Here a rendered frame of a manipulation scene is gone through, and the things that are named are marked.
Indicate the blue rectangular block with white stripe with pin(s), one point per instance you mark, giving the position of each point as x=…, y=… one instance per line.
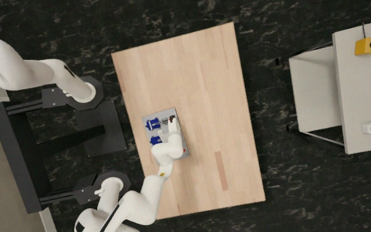
x=149, y=124

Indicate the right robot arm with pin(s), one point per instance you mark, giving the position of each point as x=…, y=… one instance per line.
x=140, y=208

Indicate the blue rectangular plate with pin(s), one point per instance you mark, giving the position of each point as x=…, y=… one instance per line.
x=155, y=140

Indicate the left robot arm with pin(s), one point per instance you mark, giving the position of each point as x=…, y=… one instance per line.
x=18, y=74

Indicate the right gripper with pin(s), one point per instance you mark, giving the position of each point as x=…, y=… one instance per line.
x=173, y=124

